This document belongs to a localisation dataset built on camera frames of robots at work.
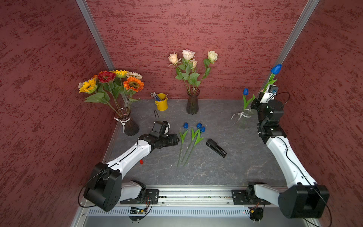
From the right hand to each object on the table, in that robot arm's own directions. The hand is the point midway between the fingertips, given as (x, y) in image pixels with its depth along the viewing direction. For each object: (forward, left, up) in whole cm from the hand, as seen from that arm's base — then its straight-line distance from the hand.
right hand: (260, 94), depth 73 cm
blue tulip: (+12, +1, -9) cm, 15 cm away
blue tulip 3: (-7, +31, -35) cm, 47 cm away
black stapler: (-14, +21, -33) cm, 42 cm away
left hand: (-14, +48, -27) cm, 57 cm away
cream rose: (+24, +34, -5) cm, 42 cm away
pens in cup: (+22, +62, -19) cm, 69 cm away
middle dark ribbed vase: (+18, +35, -23) cm, 45 cm away
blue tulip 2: (+4, +30, -35) cm, 46 cm away
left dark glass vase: (+3, +81, -18) cm, 83 cm away
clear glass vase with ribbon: (+4, -1, -26) cm, 26 cm away
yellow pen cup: (+23, +59, -31) cm, 71 cm away
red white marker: (-22, +68, -35) cm, 80 cm away
